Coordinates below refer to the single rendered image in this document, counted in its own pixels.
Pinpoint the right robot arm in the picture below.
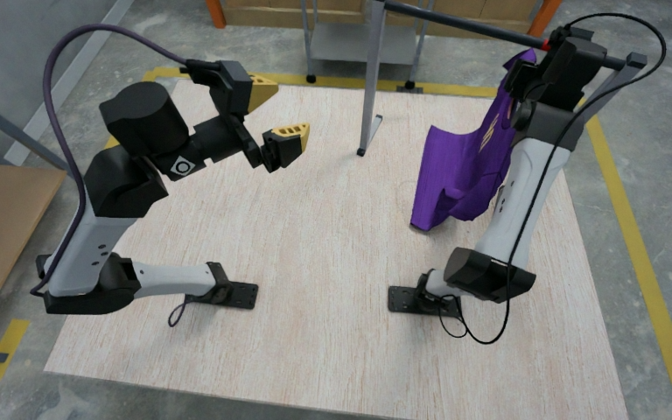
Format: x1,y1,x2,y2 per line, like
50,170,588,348
388,26,607,316

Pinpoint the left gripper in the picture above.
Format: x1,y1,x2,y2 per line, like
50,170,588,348
192,74,310,173

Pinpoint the purple t-shirt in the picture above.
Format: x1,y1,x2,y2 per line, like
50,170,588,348
410,48,537,231

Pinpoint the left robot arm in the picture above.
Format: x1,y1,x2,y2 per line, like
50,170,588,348
43,60,259,315

